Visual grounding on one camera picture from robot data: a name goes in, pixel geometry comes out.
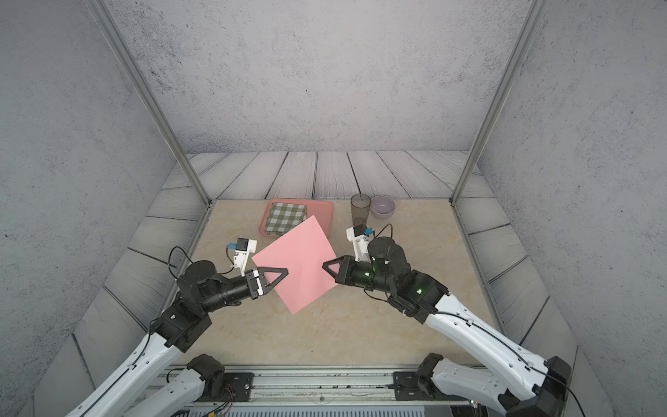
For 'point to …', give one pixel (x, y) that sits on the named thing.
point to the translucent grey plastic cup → (359, 206)
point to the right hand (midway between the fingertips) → (323, 268)
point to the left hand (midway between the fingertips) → (288, 277)
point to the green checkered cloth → (283, 217)
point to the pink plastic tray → (323, 211)
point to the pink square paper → (302, 253)
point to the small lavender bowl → (381, 206)
